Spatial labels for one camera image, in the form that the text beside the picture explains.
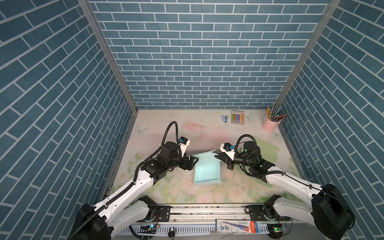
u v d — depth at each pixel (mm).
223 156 710
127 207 468
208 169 864
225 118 1127
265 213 674
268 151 997
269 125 1037
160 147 597
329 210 411
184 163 679
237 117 1146
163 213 740
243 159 659
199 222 724
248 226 694
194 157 768
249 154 620
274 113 1033
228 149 659
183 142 683
